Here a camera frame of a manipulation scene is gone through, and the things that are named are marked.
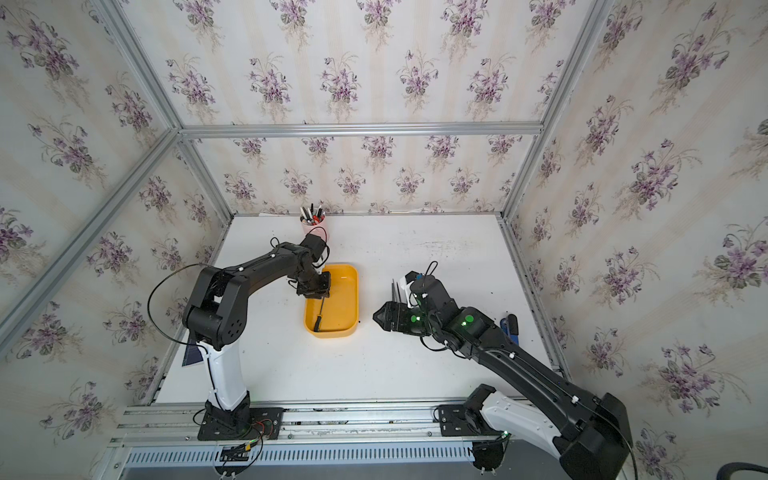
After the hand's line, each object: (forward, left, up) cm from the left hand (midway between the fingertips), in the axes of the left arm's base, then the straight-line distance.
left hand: (330, 295), depth 95 cm
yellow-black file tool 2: (+3, -21, -1) cm, 21 cm away
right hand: (-16, -18, +16) cm, 29 cm away
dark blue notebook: (-19, +37, -1) cm, 42 cm away
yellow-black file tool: (-7, +2, 0) cm, 8 cm away
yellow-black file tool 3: (+2, -23, -1) cm, 23 cm away
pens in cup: (+29, +10, +8) cm, 31 cm away
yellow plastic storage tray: (-5, -4, -3) cm, 7 cm away
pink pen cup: (+10, +3, +21) cm, 23 cm away
